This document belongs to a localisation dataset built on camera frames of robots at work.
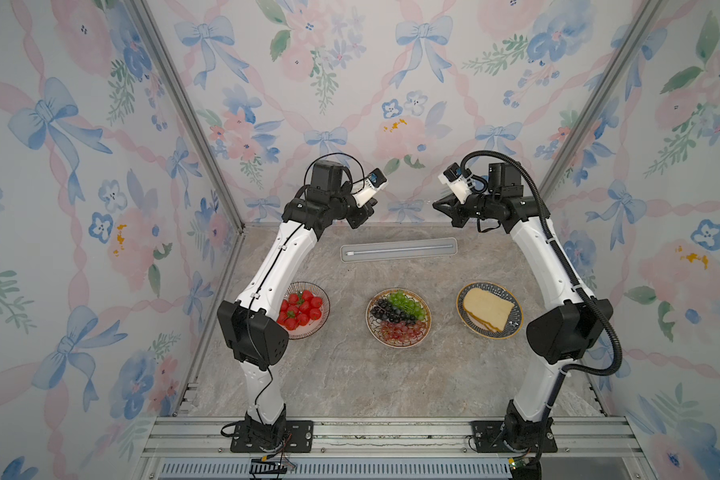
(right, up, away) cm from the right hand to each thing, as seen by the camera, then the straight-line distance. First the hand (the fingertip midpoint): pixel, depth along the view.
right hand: (440, 200), depth 81 cm
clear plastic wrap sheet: (+18, -32, +12) cm, 39 cm away
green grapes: (-8, -30, +14) cm, 34 cm away
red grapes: (-10, -38, +7) cm, 39 cm away
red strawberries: (-41, -32, +12) cm, 53 cm away
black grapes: (-14, -32, +12) cm, 37 cm away
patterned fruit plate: (-18, -36, +10) cm, 42 cm away
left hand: (-18, 0, -3) cm, 19 cm away
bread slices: (+19, -32, +13) cm, 39 cm away
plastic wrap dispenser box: (-10, -13, +10) cm, 19 cm away
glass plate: (-36, -36, +9) cm, 52 cm away
